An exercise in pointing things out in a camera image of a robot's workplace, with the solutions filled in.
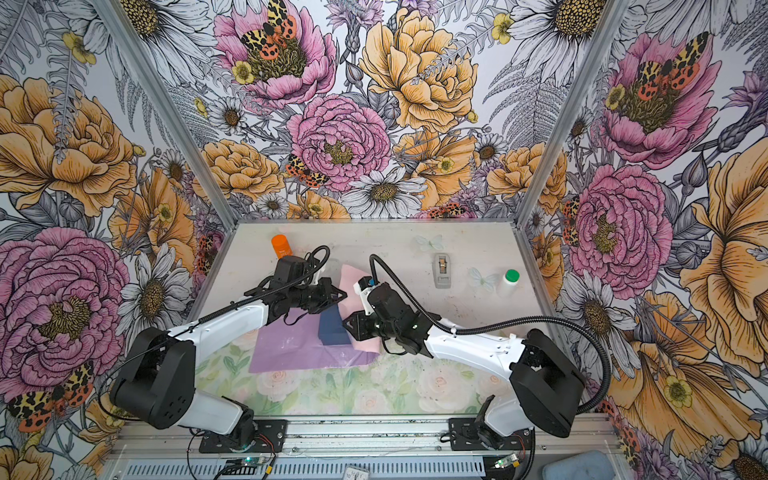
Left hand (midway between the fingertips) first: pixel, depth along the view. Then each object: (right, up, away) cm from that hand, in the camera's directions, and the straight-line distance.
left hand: (345, 302), depth 86 cm
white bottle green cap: (+49, +4, +8) cm, 50 cm away
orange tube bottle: (-25, +16, +18) cm, 34 cm away
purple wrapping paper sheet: (-17, -12, +4) cm, 21 cm away
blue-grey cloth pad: (+56, -33, -18) cm, 68 cm away
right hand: (+2, -6, -8) cm, 11 cm away
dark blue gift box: (-4, -8, -1) cm, 9 cm away
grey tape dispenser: (+30, +8, +17) cm, 35 cm away
